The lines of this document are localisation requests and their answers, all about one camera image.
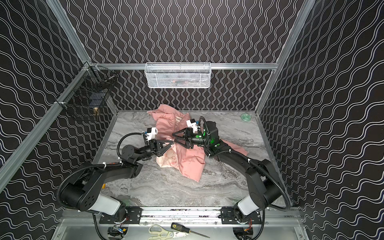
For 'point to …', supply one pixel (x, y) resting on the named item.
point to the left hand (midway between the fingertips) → (174, 145)
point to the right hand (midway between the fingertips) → (173, 138)
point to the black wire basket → (90, 89)
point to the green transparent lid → (246, 117)
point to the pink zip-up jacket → (169, 120)
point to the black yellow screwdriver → (183, 228)
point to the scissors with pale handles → (162, 232)
